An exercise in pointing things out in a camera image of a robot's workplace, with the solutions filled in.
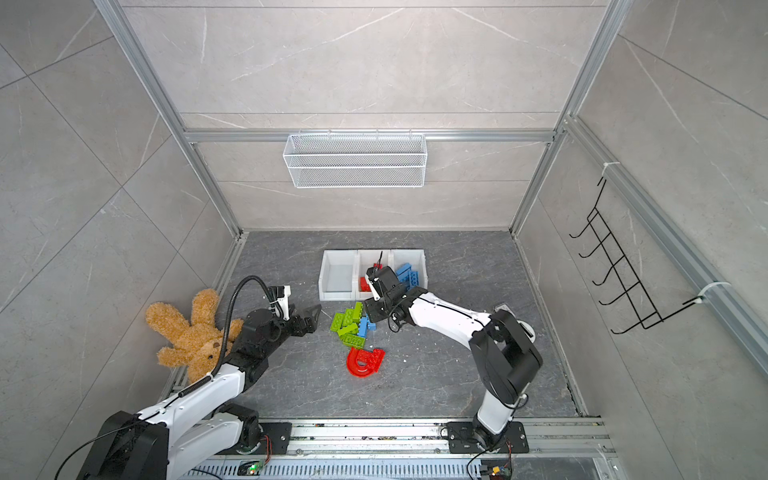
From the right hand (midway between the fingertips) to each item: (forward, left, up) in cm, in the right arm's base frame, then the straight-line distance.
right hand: (372, 304), depth 90 cm
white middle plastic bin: (+23, +3, -5) cm, 23 cm away
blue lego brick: (+12, -14, -5) cm, 19 cm away
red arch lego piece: (-15, +3, -7) cm, 17 cm away
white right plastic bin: (+21, -15, -5) cm, 26 cm away
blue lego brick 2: (-5, +3, -5) cm, 7 cm away
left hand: (-1, +19, +5) cm, 20 cm away
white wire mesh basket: (+43, +5, +22) cm, 49 cm away
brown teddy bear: (-11, +48, +1) cm, 50 cm away
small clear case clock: (+2, -43, -7) cm, 44 cm away
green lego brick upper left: (-2, +12, -7) cm, 14 cm away
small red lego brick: (+10, +4, -5) cm, 12 cm away
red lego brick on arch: (-15, 0, -5) cm, 16 cm away
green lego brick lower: (-9, +6, -6) cm, 12 cm away
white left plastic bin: (+16, +13, -6) cm, 21 cm away
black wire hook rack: (-15, -61, +21) cm, 66 cm away
